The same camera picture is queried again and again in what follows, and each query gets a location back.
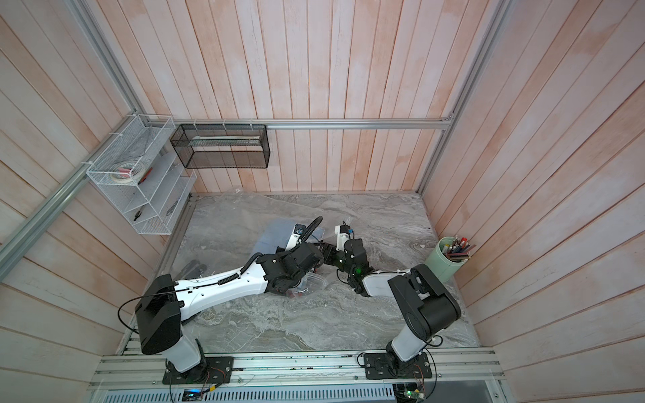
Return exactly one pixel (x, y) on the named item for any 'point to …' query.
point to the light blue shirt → (275, 232)
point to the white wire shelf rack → (154, 203)
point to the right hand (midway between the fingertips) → (315, 245)
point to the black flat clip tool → (194, 269)
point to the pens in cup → (458, 250)
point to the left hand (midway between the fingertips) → (292, 251)
